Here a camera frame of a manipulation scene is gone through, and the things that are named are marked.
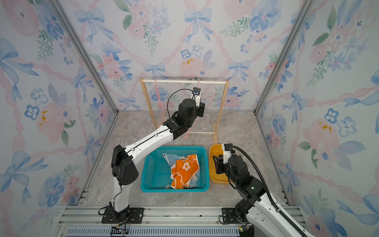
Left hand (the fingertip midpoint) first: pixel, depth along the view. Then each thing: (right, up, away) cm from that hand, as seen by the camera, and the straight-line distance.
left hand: (201, 97), depth 77 cm
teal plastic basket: (-26, -43, +12) cm, 52 cm away
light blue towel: (-17, -34, +11) cm, 40 cm away
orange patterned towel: (-9, -39, +3) cm, 40 cm away
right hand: (+9, -30, -1) cm, 31 cm away
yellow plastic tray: (+11, -30, +20) cm, 37 cm away
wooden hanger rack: (+13, -14, +33) cm, 38 cm away
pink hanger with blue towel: (-30, +7, +40) cm, 51 cm away
